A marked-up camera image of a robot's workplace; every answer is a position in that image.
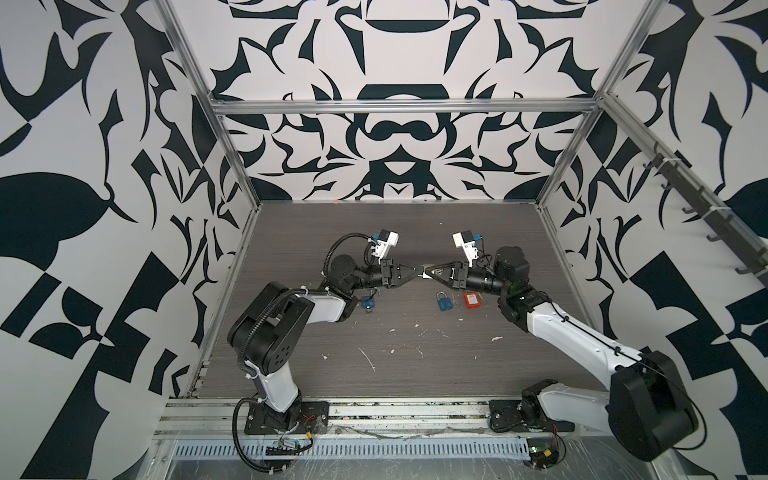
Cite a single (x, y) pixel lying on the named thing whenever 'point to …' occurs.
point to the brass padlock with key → (435, 272)
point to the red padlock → (472, 300)
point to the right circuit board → (543, 452)
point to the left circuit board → (287, 448)
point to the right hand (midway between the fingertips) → (429, 275)
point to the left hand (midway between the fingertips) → (427, 268)
